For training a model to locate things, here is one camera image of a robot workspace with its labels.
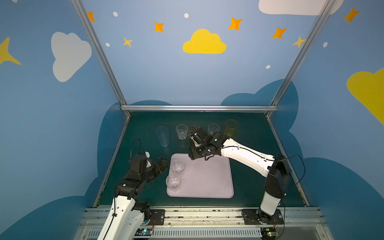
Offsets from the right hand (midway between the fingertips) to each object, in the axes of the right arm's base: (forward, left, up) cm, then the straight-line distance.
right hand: (194, 152), depth 82 cm
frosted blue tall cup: (+15, +22, -7) cm, 28 cm away
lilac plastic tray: (-7, -10, -17) cm, 21 cm away
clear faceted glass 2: (-12, +12, -15) cm, 23 cm away
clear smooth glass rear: (+27, -12, -11) cm, 32 cm away
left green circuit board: (-37, +23, -15) cm, 46 cm away
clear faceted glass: (+25, +11, -13) cm, 30 cm away
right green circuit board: (-34, -38, -16) cm, 53 cm away
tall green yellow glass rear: (+19, -22, -1) cm, 29 cm away
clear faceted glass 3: (-5, +10, -10) cm, 15 cm away
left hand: (-9, +14, 0) cm, 17 cm away
